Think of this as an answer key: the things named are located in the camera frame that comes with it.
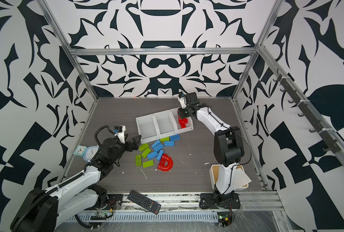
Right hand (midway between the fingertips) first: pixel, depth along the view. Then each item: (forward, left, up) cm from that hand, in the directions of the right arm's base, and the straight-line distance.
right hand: (180, 110), depth 94 cm
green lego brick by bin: (-15, +12, -12) cm, 23 cm away
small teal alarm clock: (-22, +63, -11) cm, 67 cm away
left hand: (-17, +27, +1) cm, 32 cm away
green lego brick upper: (-19, +24, -12) cm, 33 cm away
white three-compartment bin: (-3, +14, -13) cm, 19 cm away
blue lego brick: (-24, +18, -13) cm, 33 cm away
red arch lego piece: (-31, +12, -13) cm, 36 cm away
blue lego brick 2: (-17, +7, -13) cm, 22 cm away
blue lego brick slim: (-24, +13, -13) cm, 30 cm away
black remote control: (-49, +20, -12) cm, 55 cm away
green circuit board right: (-57, -19, -17) cm, 62 cm away
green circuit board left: (-55, +41, -16) cm, 70 cm away
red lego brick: (-1, -2, -11) cm, 12 cm away
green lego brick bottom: (-30, +20, -14) cm, 38 cm away
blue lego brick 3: (-13, +4, -13) cm, 18 cm away
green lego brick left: (-28, +26, -13) cm, 40 cm away
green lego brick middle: (-22, +22, -14) cm, 34 cm away
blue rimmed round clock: (-23, +56, -11) cm, 62 cm away
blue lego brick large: (-19, +15, -12) cm, 27 cm away
